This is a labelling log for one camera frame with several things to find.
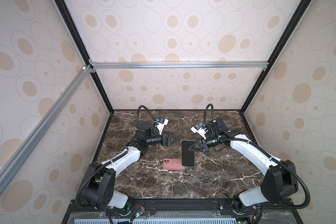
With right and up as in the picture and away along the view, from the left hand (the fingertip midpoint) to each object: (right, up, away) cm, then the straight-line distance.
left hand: (180, 136), depth 75 cm
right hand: (+6, -7, 0) cm, 9 cm away
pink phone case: (-3, -19, +15) cm, 25 cm away
